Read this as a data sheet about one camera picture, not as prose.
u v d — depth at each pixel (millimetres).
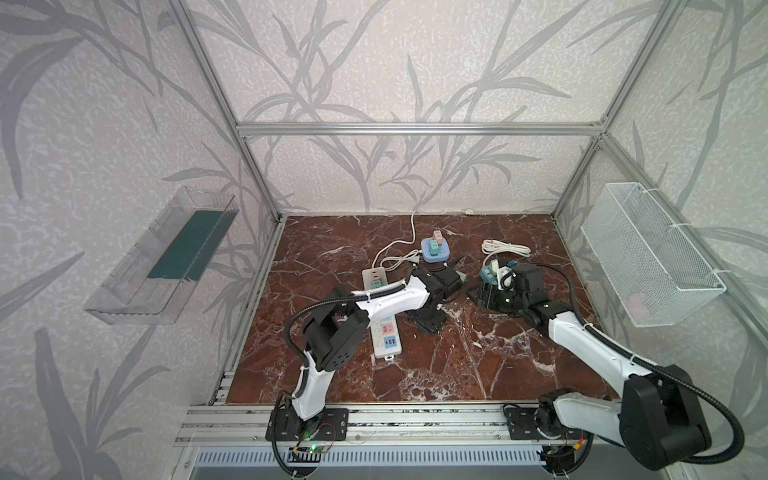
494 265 806
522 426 724
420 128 964
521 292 669
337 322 545
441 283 718
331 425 724
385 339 854
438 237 1050
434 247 1019
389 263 1058
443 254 1050
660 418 404
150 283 639
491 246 1081
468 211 1235
